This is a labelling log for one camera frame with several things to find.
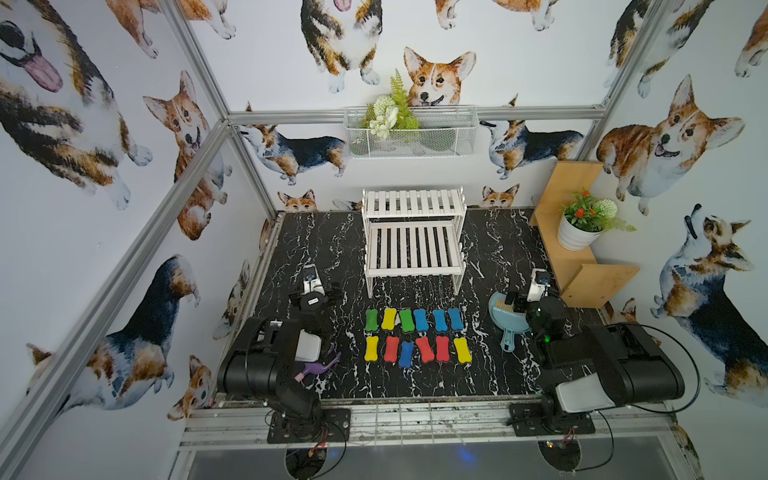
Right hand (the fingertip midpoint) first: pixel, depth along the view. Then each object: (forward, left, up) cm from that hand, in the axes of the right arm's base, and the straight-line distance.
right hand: (537, 276), depth 89 cm
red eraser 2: (-19, +34, -8) cm, 40 cm away
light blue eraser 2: (-10, +29, -9) cm, 32 cm away
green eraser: (-10, +50, -8) cm, 52 cm away
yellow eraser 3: (-19, +23, -9) cm, 31 cm away
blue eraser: (-20, +39, -8) cm, 45 cm away
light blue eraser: (-9, +35, -8) cm, 37 cm away
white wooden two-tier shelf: (+15, +36, +3) cm, 40 cm away
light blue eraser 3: (-9, +24, -9) cm, 27 cm away
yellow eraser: (-9, +45, -8) cm, 46 cm away
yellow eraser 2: (-20, +49, -7) cm, 54 cm away
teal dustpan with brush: (-9, +9, -9) cm, 16 cm away
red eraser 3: (-18, +29, -10) cm, 35 cm away
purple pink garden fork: (-24, +65, -7) cm, 69 cm away
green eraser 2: (-11, +39, -9) cm, 41 cm away
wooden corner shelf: (-5, -9, +5) cm, 11 cm away
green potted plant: (+15, -16, +11) cm, 25 cm away
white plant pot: (+12, -14, +2) cm, 19 cm away
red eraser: (-18, +44, -8) cm, 48 cm away
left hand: (+2, +68, +2) cm, 68 cm away
